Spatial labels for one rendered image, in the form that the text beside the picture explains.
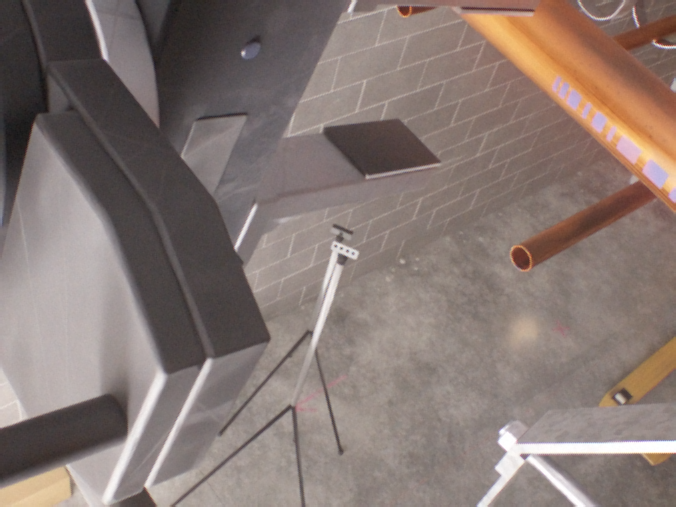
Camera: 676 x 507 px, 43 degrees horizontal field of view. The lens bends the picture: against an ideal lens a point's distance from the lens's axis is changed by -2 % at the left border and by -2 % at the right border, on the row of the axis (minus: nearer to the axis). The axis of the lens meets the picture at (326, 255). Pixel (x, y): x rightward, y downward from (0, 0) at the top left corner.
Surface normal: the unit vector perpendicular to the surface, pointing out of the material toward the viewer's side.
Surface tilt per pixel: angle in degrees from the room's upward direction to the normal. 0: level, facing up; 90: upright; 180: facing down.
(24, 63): 44
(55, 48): 37
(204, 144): 90
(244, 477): 0
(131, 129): 15
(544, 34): 56
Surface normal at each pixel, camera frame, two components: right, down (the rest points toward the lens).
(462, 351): 0.19, -0.62
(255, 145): 0.58, 0.69
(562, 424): -0.47, -0.87
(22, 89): 0.70, 0.07
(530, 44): -0.73, 0.23
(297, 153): 0.39, -0.69
